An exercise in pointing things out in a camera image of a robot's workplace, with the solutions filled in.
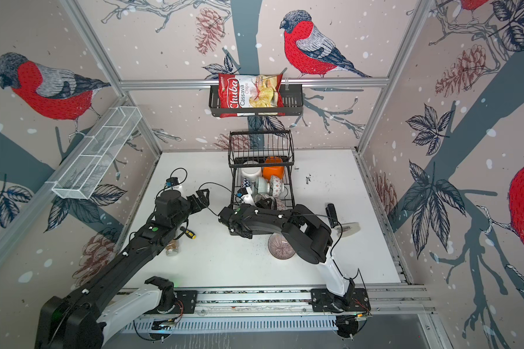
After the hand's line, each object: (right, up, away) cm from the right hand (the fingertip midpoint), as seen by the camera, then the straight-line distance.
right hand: (267, 206), depth 88 cm
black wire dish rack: (-3, +18, +17) cm, 25 cm away
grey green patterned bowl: (+4, +9, +5) cm, 10 cm away
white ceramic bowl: (-8, +14, +15) cm, 22 cm away
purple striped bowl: (+5, -16, -2) cm, 17 cm away
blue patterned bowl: (+5, +1, -2) cm, 5 cm away
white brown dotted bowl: (-2, +4, -1) cm, 5 cm away
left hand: (-26, +6, -7) cm, 28 cm away
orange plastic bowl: (+3, +17, +15) cm, 23 cm away
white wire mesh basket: (-63, +17, -13) cm, 66 cm away
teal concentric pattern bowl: (-2, +8, +7) cm, 11 cm away
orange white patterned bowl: (-10, +9, +6) cm, 15 cm away
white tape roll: (+35, -10, +2) cm, 36 cm away
